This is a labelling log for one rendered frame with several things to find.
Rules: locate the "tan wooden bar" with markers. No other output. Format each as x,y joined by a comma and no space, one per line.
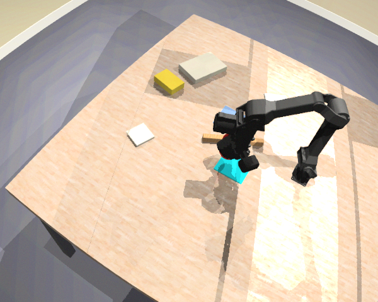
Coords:
216,138

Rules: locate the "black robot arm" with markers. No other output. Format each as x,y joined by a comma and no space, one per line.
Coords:
260,112

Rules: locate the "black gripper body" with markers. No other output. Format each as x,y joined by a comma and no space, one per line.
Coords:
247,163

